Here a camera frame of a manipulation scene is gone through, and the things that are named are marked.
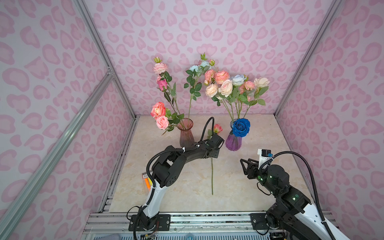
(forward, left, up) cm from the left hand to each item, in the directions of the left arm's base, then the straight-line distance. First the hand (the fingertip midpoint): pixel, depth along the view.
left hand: (215, 148), depth 97 cm
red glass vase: (+4, +18, +6) cm, 20 cm away
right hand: (-17, -11, +17) cm, 27 cm away
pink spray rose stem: (+11, -14, +34) cm, 38 cm away
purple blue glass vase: (+3, -12, +2) cm, 13 cm away
